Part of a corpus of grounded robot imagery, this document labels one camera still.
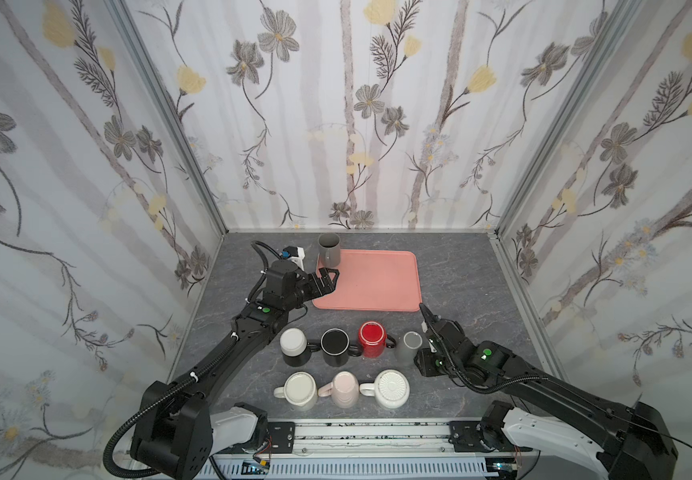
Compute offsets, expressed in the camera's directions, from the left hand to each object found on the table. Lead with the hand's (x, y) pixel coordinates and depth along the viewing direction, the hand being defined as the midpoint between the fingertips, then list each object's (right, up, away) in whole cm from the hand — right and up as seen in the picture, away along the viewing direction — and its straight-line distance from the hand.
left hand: (324, 268), depth 81 cm
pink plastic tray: (+15, -5, +21) cm, 26 cm away
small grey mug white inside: (+24, -20, -1) cm, 31 cm away
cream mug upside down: (-6, -31, -6) cm, 32 cm away
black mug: (+3, -22, 0) cm, 22 cm away
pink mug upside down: (+5, -30, -7) cm, 32 cm away
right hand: (+24, -24, 0) cm, 34 cm away
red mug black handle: (+14, -20, +3) cm, 25 cm away
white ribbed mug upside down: (+18, -31, -6) cm, 36 cm away
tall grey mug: (0, +6, +21) cm, 22 cm away
